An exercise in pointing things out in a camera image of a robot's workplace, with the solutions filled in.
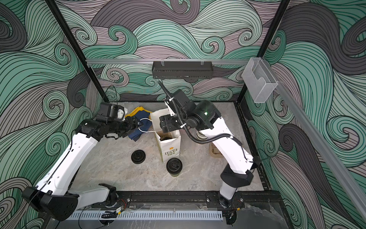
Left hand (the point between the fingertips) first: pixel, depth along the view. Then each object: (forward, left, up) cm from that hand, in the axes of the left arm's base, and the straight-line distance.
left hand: (140, 124), depth 72 cm
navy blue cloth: (+3, -2, +2) cm, 4 cm away
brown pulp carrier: (-3, -42, -23) cm, 48 cm away
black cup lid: (+1, -12, -14) cm, 18 cm away
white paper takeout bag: (-7, -15, -12) cm, 21 cm away
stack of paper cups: (+3, -34, -15) cm, 37 cm away
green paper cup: (-17, -19, -25) cm, 36 cm away
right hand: (-5, -15, +9) cm, 18 cm away
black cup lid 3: (-15, -18, -16) cm, 28 cm away
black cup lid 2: (-7, +5, -25) cm, 26 cm away
